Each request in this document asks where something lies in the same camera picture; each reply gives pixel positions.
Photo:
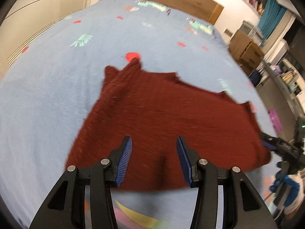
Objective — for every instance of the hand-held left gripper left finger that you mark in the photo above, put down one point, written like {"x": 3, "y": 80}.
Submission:
{"x": 124, "y": 162}

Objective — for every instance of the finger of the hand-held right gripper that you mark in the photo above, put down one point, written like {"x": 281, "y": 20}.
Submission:
{"x": 268, "y": 144}

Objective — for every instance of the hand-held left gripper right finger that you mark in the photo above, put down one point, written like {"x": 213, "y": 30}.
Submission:
{"x": 184, "y": 162}

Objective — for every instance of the dark red knit sweater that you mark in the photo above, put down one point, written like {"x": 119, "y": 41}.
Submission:
{"x": 166, "y": 128}

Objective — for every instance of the person's right forearm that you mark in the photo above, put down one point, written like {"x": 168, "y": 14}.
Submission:
{"x": 294, "y": 195}

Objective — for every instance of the person's right hand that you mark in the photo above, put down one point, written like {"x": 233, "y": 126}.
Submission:
{"x": 282, "y": 174}

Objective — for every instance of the purple plastic stool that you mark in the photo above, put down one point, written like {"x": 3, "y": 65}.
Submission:
{"x": 275, "y": 120}

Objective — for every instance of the long grey desk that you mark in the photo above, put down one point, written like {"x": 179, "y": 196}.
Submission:
{"x": 286, "y": 88}

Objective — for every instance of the dark blue bag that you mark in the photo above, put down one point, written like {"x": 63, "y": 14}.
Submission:
{"x": 254, "y": 78}

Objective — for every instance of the wooden nightstand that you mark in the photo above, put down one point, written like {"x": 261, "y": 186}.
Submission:
{"x": 247, "y": 51}

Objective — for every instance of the blue printed blanket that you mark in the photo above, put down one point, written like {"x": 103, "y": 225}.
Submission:
{"x": 47, "y": 88}

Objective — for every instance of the white printer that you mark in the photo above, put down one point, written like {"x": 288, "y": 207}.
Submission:
{"x": 250, "y": 31}

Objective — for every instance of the teal curtain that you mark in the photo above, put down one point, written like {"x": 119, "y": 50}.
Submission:
{"x": 271, "y": 16}

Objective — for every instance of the white wardrobe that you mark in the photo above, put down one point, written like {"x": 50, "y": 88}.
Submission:
{"x": 35, "y": 12}

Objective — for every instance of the grey wall socket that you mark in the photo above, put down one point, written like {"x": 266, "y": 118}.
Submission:
{"x": 228, "y": 32}

